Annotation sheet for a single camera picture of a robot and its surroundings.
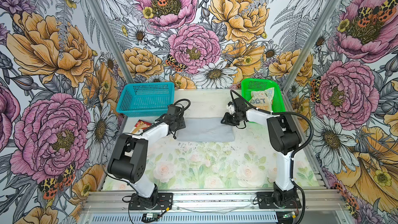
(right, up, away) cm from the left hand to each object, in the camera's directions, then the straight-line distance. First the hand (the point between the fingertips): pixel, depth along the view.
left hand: (178, 127), depth 95 cm
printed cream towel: (+56, +17, +14) cm, 60 cm away
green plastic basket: (+52, +29, +31) cm, 67 cm away
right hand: (+28, 0, +6) cm, 29 cm away
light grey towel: (+16, -2, +2) cm, 16 cm away
